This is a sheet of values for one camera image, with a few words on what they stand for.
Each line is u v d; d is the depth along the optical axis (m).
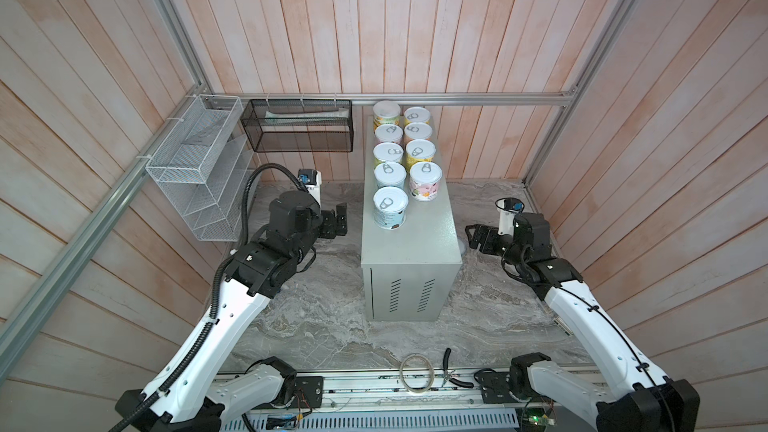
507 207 0.70
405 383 0.75
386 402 0.73
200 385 0.37
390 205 0.61
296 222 0.45
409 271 0.99
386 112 0.79
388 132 0.77
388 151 0.72
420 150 0.72
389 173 0.67
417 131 0.77
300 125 1.03
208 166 0.67
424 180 0.66
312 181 0.55
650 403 0.37
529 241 0.58
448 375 0.76
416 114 0.82
